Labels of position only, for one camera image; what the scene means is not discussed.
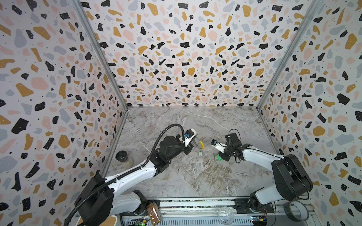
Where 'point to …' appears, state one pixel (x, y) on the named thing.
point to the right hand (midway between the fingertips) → (221, 147)
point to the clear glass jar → (226, 215)
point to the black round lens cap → (121, 156)
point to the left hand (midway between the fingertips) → (196, 133)
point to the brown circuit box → (154, 213)
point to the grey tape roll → (304, 211)
